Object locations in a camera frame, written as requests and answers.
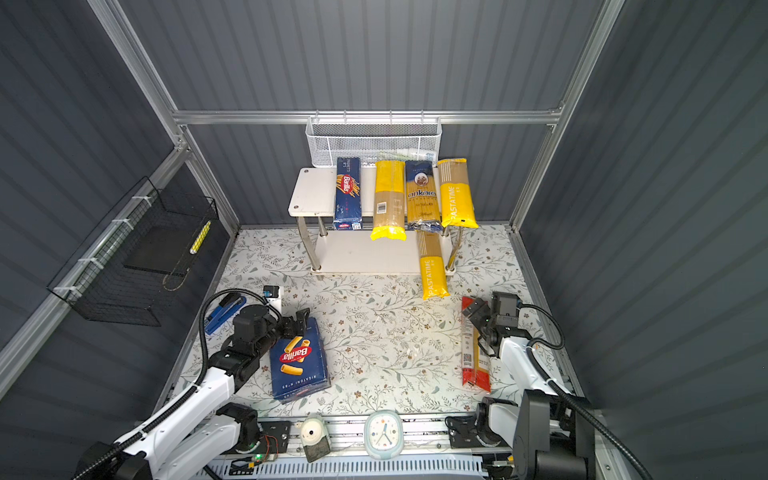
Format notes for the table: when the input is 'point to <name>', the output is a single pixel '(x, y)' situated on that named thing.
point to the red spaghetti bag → (476, 363)
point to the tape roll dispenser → (315, 437)
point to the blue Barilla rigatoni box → (298, 365)
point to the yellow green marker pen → (200, 237)
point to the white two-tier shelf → (338, 250)
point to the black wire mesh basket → (133, 264)
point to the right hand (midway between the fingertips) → (482, 316)
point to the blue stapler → (229, 307)
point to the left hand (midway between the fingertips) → (293, 309)
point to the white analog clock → (383, 434)
